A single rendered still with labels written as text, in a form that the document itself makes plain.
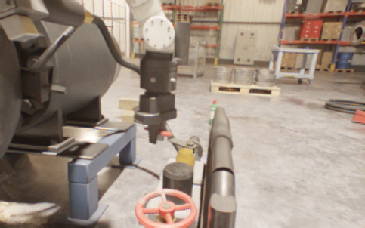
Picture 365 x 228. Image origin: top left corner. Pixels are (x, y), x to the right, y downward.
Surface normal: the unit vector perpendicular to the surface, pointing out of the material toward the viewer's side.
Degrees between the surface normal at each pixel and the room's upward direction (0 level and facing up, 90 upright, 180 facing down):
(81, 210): 90
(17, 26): 90
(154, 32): 90
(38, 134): 90
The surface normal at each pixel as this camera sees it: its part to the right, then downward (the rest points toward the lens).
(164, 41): 0.05, 0.25
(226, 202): 0.10, -0.89
